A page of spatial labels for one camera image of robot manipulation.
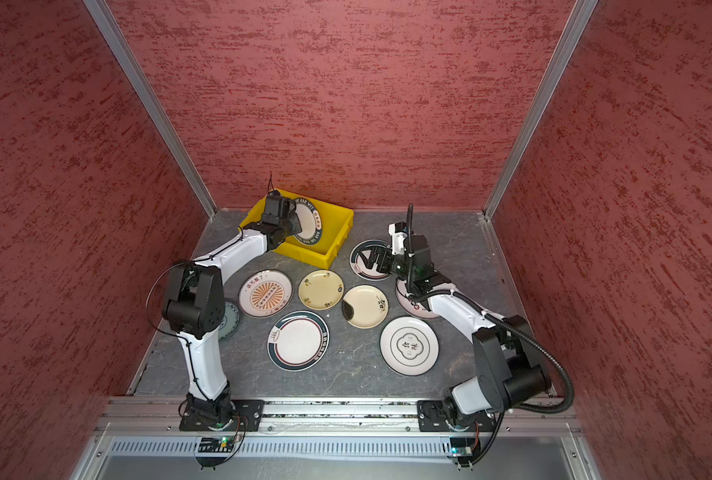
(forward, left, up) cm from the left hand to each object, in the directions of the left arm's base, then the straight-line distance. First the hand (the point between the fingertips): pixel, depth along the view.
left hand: (293, 224), depth 99 cm
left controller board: (-61, +11, -14) cm, 63 cm away
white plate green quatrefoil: (-36, -38, -12) cm, 54 cm away
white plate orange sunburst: (-19, +8, -13) cm, 25 cm away
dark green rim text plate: (+8, -4, -7) cm, 11 cm away
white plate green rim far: (-22, -26, +11) cm, 36 cm away
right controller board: (-60, -49, -13) cm, 79 cm away
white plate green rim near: (-34, -5, -14) cm, 38 cm away
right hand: (-16, -25, +4) cm, 30 cm away
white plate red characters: (-23, -41, -13) cm, 49 cm away
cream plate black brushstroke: (-23, -25, -14) cm, 37 cm away
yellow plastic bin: (+8, -14, -7) cm, 17 cm away
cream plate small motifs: (-18, -10, -12) cm, 24 cm away
